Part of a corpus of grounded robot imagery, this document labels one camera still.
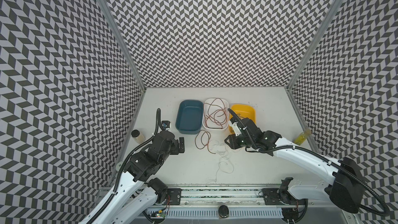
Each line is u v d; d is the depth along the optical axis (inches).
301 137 32.6
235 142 27.1
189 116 39.2
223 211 24.8
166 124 24.5
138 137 31.7
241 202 28.4
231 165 32.7
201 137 36.3
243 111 42.6
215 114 39.8
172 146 21.3
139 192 22.5
